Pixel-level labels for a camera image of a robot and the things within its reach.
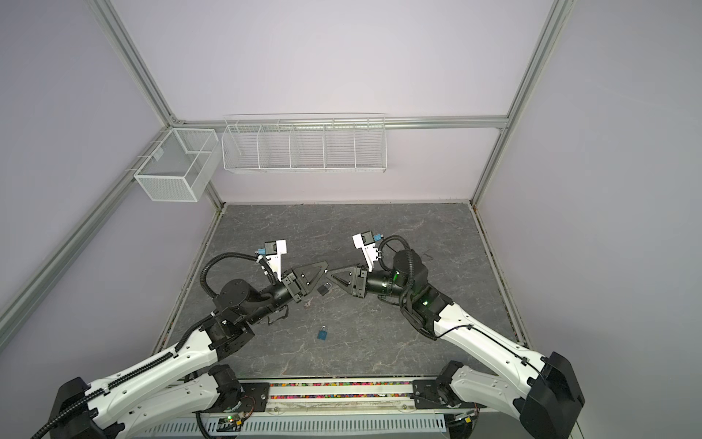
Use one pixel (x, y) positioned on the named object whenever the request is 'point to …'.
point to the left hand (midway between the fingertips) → (328, 271)
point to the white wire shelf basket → (349, 145)
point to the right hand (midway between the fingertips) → (327, 279)
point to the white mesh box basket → (179, 167)
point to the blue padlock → (323, 333)
